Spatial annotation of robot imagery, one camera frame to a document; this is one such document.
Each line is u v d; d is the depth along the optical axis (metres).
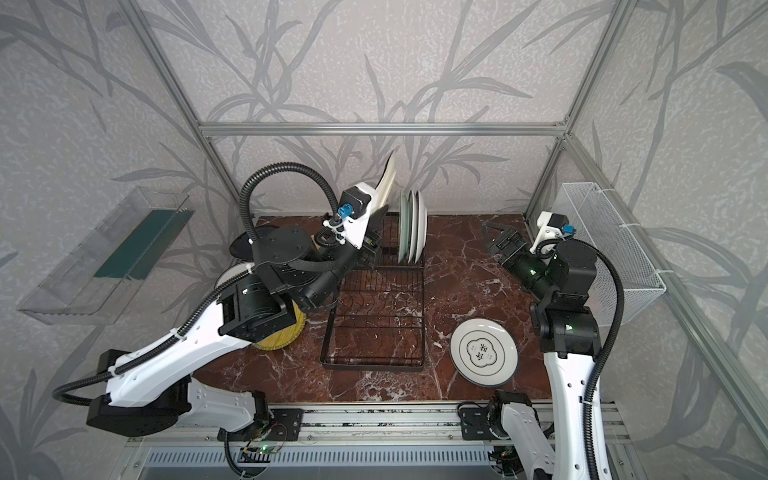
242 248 1.09
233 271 1.04
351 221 0.38
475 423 0.74
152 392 0.39
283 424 0.73
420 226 0.69
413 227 0.69
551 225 0.55
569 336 0.43
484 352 0.86
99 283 0.64
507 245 0.54
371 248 0.42
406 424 0.75
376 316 0.91
